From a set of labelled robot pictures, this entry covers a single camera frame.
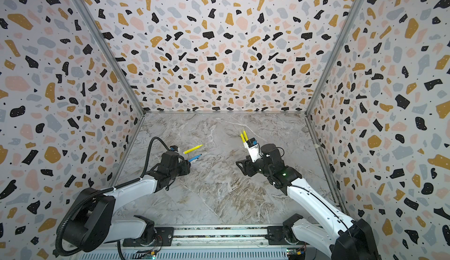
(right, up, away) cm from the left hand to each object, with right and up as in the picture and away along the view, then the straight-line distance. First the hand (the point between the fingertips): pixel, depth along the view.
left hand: (186, 161), depth 90 cm
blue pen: (+2, 0, +7) cm, 8 cm away
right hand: (+27, +4, -13) cm, 30 cm away
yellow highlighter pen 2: (+30, +10, +17) cm, 36 cm away
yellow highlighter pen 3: (0, +5, +13) cm, 14 cm away
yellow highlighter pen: (+32, +13, +19) cm, 39 cm away
